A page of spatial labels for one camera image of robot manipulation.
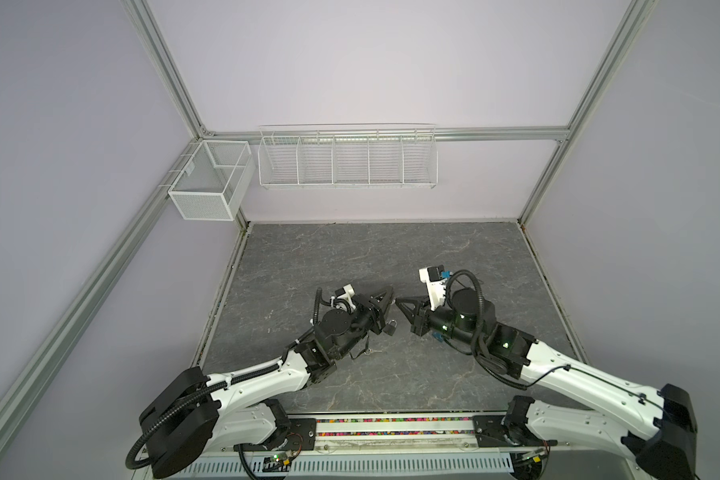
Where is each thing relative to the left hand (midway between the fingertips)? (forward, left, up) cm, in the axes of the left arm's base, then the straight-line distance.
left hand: (398, 293), depth 70 cm
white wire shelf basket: (+51, +11, +4) cm, 53 cm away
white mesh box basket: (+50, +58, -3) cm, 77 cm away
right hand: (-3, +1, -1) cm, 3 cm away
